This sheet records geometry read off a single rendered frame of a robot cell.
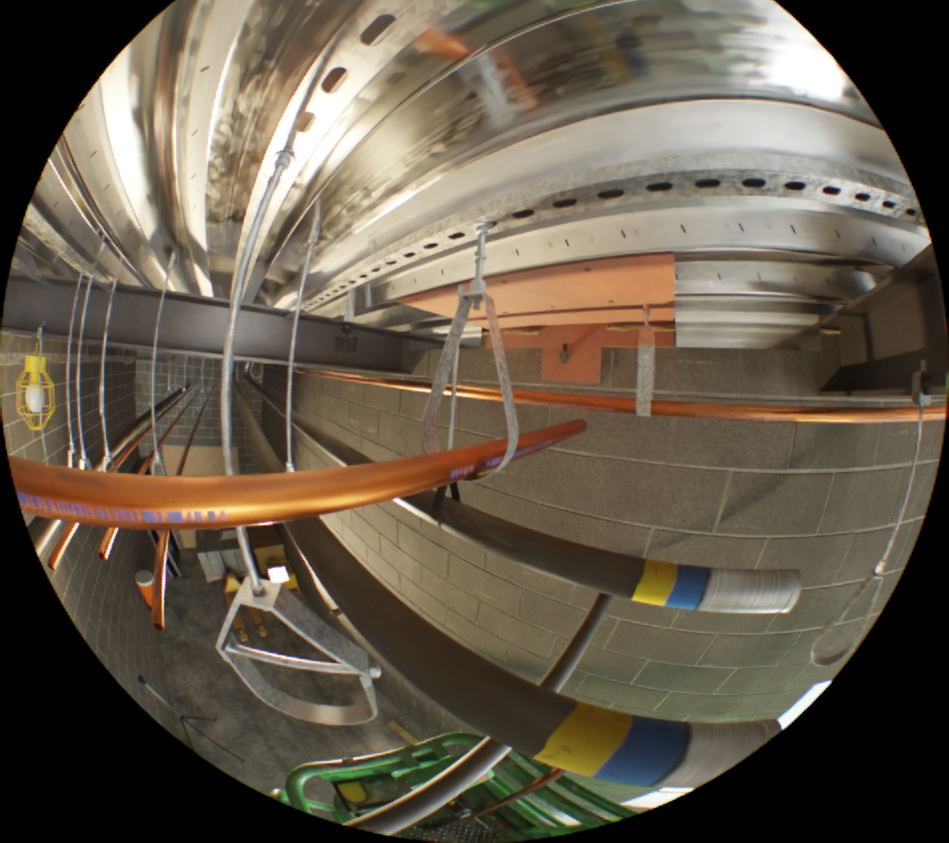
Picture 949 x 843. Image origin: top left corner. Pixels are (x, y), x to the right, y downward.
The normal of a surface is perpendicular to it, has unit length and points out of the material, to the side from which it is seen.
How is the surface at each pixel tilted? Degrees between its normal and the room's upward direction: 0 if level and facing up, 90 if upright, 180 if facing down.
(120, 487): 41
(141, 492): 49
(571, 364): 90
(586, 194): 180
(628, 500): 90
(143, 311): 90
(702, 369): 90
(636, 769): 56
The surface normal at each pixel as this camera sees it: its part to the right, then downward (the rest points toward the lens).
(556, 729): -0.22, -0.93
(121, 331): 0.77, 0.03
